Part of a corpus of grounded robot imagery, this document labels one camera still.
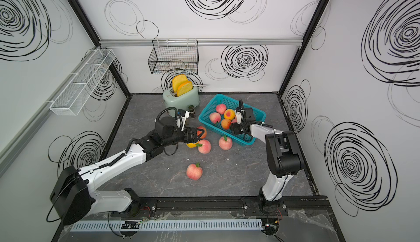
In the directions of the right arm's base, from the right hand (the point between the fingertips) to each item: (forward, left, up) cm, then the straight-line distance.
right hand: (238, 126), depth 98 cm
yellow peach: (+7, +5, +3) cm, 9 cm away
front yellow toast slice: (+15, +32, +18) cm, 40 cm away
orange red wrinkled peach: (-16, +21, +19) cm, 33 cm away
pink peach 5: (-28, +23, +2) cm, 37 cm away
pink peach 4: (+1, +2, +4) cm, 5 cm away
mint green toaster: (+14, +30, +10) cm, 35 cm away
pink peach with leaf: (-15, +19, +3) cm, 25 cm away
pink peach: (-12, +8, +2) cm, 15 cm away
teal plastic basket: (+1, +20, +4) cm, 21 cm away
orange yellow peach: (0, +7, +2) cm, 8 cm away
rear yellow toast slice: (+21, +37, +17) cm, 46 cm away
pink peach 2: (+12, +10, +2) cm, 16 cm away
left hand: (-13, +22, +16) cm, 30 cm away
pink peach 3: (+5, +14, +2) cm, 15 cm away
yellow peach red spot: (-13, +27, 0) cm, 30 cm away
